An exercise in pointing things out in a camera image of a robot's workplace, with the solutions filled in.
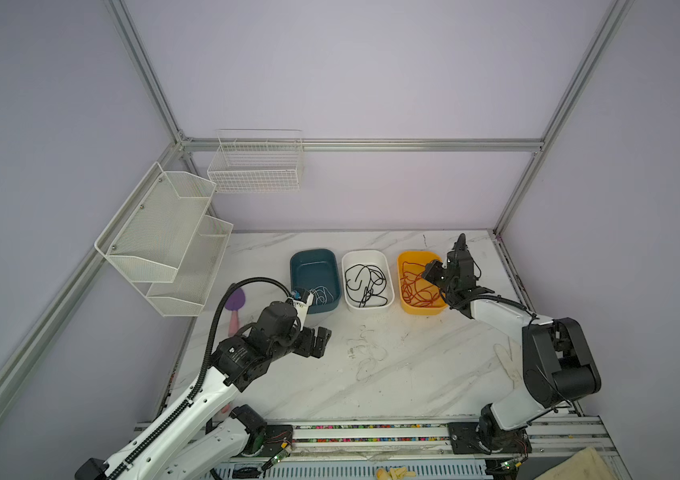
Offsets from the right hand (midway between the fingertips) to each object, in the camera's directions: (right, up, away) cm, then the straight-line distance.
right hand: (424, 262), depth 93 cm
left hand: (-33, -17, -19) cm, 42 cm away
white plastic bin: (-14, +2, +17) cm, 22 cm away
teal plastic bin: (-36, -3, +14) cm, 39 cm away
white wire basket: (-54, +33, +3) cm, 63 cm away
